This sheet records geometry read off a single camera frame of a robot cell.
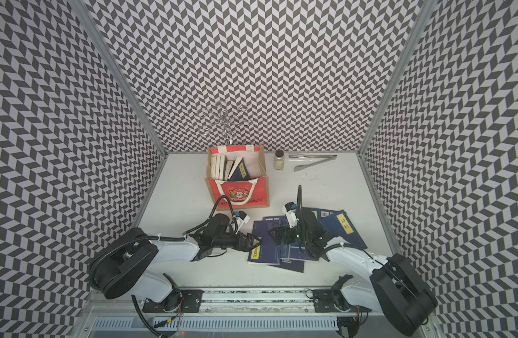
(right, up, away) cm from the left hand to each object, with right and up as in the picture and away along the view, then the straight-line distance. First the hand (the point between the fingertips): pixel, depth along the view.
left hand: (255, 243), depth 83 cm
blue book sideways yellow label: (-9, +33, +7) cm, 35 cm away
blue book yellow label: (-8, +28, +12) cm, 32 cm away
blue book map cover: (+5, -3, -2) cm, 6 cm away
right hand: (+9, +4, +1) cm, 10 cm away
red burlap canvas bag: (-6, +19, +5) cm, 21 cm away
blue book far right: (+35, +7, +6) cm, 36 cm away
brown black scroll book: (-12, +32, +7) cm, 35 cm away
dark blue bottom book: (+15, -7, -3) cm, 17 cm away
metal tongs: (+37, +37, +34) cm, 62 cm away
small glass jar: (+11, +34, +24) cm, 43 cm away
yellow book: (-17, +31, +3) cm, 35 cm away
